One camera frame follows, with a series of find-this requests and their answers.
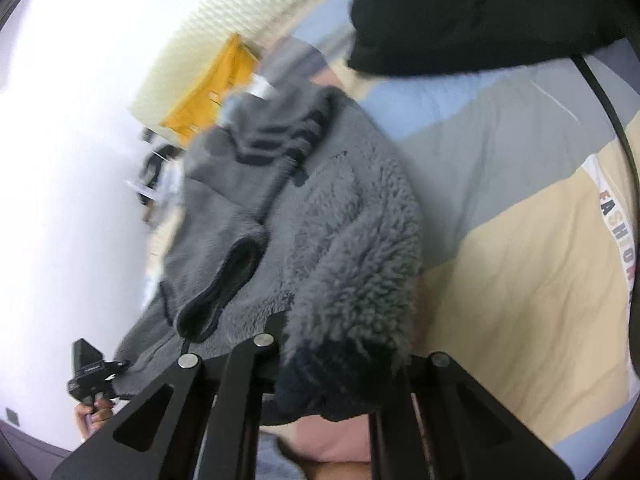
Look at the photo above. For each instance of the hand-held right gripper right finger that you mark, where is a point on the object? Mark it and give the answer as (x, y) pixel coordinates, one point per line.
(450, 420)

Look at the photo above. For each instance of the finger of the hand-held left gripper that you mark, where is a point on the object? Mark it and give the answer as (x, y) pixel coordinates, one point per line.
(116, 367)

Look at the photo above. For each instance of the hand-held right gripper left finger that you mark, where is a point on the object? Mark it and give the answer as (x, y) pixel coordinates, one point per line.
(235, 410)

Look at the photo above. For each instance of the grey fleece zip jacket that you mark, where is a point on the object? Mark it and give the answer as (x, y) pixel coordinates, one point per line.
(340, 240)

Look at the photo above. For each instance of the person's left hand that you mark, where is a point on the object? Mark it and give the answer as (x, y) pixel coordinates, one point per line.
(97, 417)

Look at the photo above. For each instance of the grey-blue jeans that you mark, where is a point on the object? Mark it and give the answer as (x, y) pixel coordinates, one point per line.
(277, 460)

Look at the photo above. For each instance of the patchwork pastel blanket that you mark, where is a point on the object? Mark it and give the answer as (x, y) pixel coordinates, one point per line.
(525, 270)

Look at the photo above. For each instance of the black bag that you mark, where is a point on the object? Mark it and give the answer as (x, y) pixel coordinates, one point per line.
(157, 170)

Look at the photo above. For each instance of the yellow crown print pillow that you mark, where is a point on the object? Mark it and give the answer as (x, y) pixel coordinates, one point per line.
(210, 95)

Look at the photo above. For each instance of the cream quilted headboard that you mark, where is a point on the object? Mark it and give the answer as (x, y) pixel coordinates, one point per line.
(240, 15)

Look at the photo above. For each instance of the black garment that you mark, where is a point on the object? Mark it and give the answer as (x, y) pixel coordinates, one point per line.
(450, 15)

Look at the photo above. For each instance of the grey wall outlet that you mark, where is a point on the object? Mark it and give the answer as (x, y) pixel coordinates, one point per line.
(12, 416)

